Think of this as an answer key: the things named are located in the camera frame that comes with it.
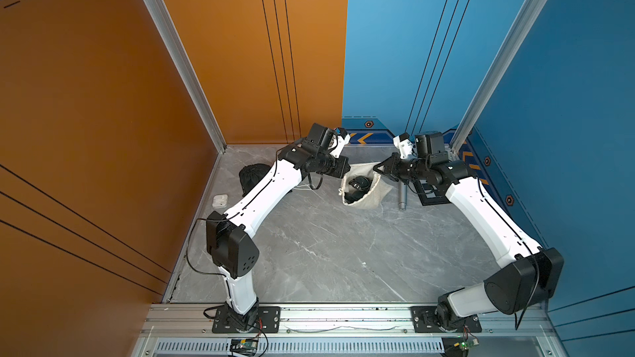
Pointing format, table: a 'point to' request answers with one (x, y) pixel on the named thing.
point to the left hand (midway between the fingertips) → (349, 163)
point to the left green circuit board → (245, 346)
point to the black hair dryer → (362, 184)
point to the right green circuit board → (466, 345)
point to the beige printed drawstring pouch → (379, 187)
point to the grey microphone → (403, 195)
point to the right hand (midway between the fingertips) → (375, 166)
